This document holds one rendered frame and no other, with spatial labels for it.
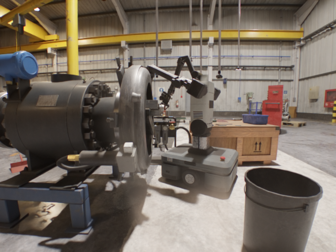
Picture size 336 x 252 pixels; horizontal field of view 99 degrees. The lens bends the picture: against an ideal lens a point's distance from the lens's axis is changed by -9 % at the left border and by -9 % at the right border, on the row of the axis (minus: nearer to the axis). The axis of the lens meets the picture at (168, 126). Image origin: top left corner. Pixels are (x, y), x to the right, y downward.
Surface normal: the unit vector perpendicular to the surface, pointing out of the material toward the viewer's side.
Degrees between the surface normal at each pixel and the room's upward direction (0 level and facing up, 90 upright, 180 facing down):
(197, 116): 100
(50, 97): 62
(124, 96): 66
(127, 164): 112
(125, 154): 22
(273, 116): 90
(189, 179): 90
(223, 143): 90
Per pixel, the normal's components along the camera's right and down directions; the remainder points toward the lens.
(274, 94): -0.59, 0.10
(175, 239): 0.00, -0.99
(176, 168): 0.04, 0.12
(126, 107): 0.02, -0.13
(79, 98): 0.00, -0.37
